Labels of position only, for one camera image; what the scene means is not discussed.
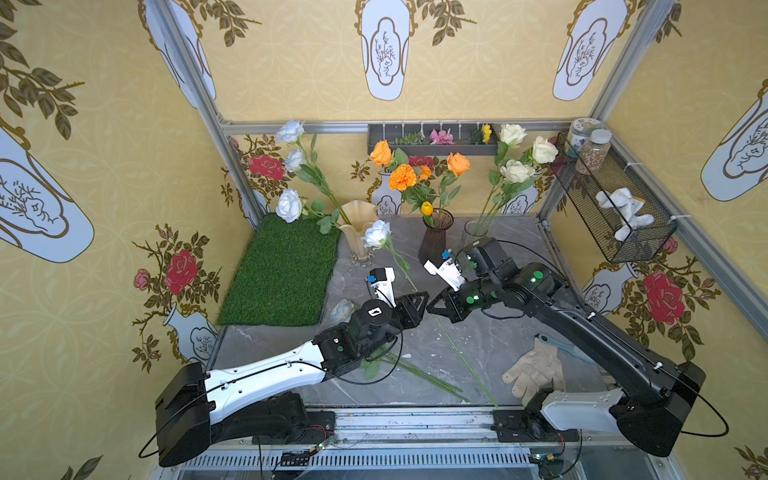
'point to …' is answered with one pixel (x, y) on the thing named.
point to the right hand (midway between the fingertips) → (433, 301)
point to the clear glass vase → (474, 229)
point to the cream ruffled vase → (359, 215)
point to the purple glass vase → (434, 241)
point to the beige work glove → (534, 370)
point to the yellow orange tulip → (427, 210)
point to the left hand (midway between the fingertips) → (418, 292)
